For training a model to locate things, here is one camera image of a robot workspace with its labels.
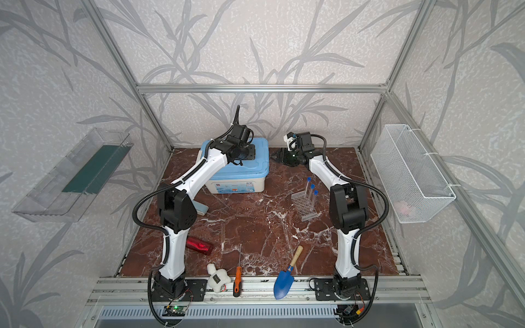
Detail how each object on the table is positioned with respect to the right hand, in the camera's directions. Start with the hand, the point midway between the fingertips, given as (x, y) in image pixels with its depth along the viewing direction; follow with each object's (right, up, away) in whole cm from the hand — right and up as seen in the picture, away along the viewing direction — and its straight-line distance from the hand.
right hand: (276, 151), depth 94 cm
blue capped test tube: (+16, -15, -7) cm, 23 cm away
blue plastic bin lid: (-8, -7, -5) cm, 12 cm away
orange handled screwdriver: (-14, -50, -22) cm, 56 cm away
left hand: (-10, +3, -1) cm, 10 cm away
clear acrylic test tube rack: (+14, -26, +2) cm, 29 cm away
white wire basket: (+42, -13, -33) cm, 55 cm away
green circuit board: (-35, -57, -23) cm, 71 cm away
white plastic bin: (-19, -16, 0) cm, 25 cm away
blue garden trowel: (+3, -49, -18) cm, 53 cm away
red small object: (-31, -38, -13) cm, 51 cm away
